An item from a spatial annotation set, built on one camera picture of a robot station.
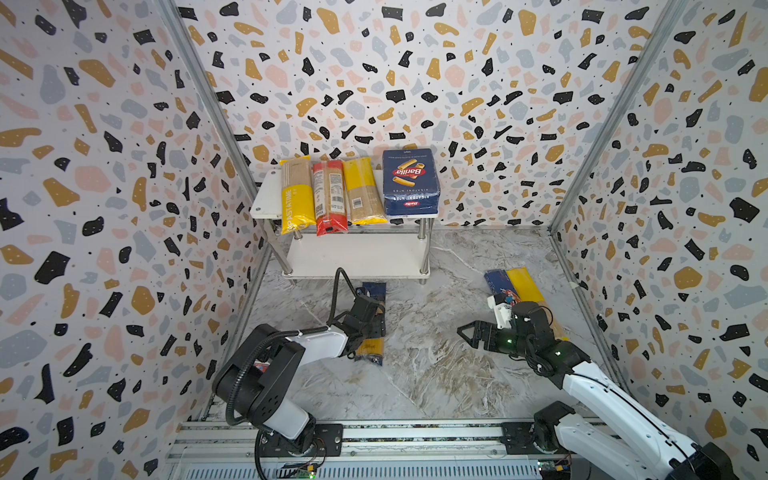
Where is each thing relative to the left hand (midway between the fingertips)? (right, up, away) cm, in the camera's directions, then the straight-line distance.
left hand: (377, 320), depth 93 cm
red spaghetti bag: (-10, +34, -17) cm, 40 cm away
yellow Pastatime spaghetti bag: (-19, +36, -15) cm, 44 cm away
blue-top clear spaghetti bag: (-1, -7, -6) cm, 9 cm away
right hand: (+24, +1, -15) cm, 29 cm away
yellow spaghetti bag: (+51, +8, +10) cm, 53 cm away
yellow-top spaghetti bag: (-2, +36, -15) cm, 39 cm away
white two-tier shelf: (+6, +22, +14) cm, 27 cm away
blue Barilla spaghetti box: (+41, +12, +10) cm, 44 cm away
